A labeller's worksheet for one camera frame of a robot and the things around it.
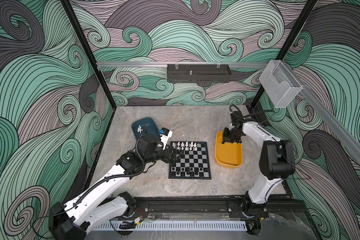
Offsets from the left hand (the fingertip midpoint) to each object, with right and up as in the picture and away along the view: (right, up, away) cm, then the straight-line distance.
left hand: (177, 149), depth 71 cm
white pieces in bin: (-27, +7, +34) cm, 45 cm away
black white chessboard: (+10, -12, +17) cm, 23 cm away
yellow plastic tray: (+31, -8, +19) cm, 37 cm away
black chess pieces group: (+5, -15, +13) cm, 21 cm away
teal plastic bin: (-25, +9, +39) cm, 47 cm away
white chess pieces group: (+5, -3, +24) cm, 25 cm away
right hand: (+30, +2, +23) cm, 38 cm away
